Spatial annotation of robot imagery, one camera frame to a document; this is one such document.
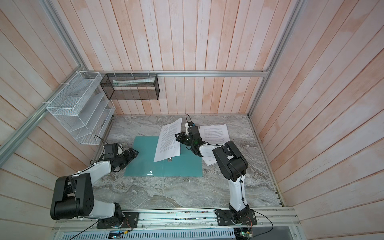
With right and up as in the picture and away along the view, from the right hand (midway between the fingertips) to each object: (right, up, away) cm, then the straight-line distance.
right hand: (173, 134), depth 95 cm
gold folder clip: (-3, -16, -1) cm, 16 cm away
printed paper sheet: (-4, -8, +1) cm, 9 cm away
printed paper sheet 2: (+18, -7, -26) cm, 32 cm away
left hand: (-24, -14, -3) cm, 28 cm away
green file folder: (+9, -19, -4) cm, 21 cm away
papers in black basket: (-34, +33, -5) cm, 47 cm away
